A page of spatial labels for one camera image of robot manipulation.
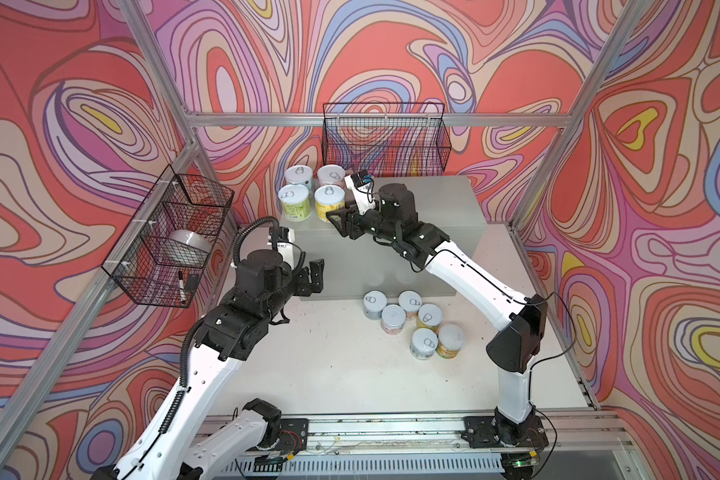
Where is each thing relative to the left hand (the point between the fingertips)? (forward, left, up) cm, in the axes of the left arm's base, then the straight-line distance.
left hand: (310, 259), depth 67 cm
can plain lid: (0, -21, -28) cm, 35 cm away
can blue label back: (+5, -16, -28) cm, 32 cm away
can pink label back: (+5, -27, -28) cm, 39 cm away
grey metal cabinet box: (+16, -12, -25) cm, 32 cm away
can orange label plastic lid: (-8, -36, -27) cm, 46 cm away
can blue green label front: (-8, -29, -28) cm, 42 cm away
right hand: (+13, -6, +1) cm, 14 cm away
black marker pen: (-2, +33, -9) cm, 34 cm away
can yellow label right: (0, -32, -28) cm, 42 cm away
